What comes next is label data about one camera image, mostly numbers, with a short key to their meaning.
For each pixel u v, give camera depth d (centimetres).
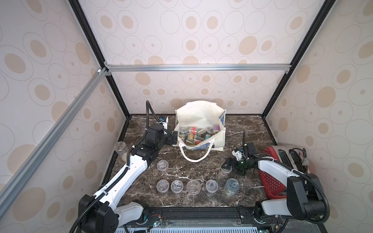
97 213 38
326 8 69
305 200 42
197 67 95
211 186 78
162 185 78
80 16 70
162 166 85
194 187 78
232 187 76
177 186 78
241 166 76
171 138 69
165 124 69
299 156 76
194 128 102
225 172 83
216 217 75
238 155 84
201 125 102
